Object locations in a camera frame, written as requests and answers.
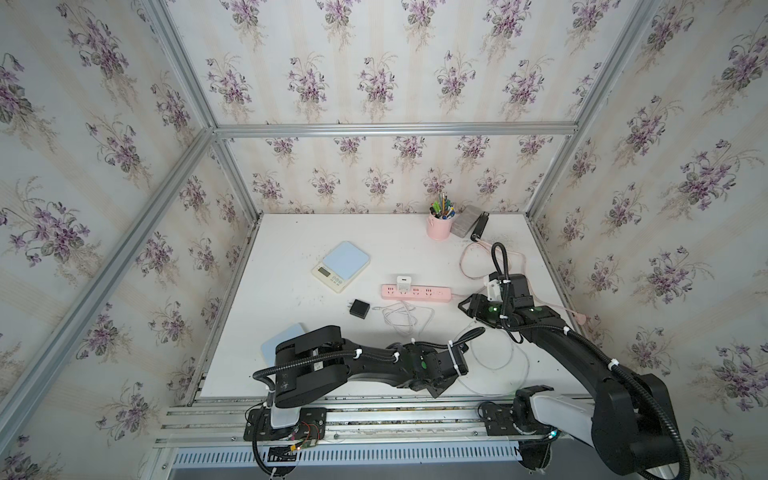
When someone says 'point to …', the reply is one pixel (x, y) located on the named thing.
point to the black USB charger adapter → (359, 308)
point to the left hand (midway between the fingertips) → (443, 374)
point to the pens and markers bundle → (442, 209)
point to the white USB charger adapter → (403, 284)
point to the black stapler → (477, 232)
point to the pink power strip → (417, 293)
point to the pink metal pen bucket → (439, 229)
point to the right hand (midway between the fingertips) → (470, 308)
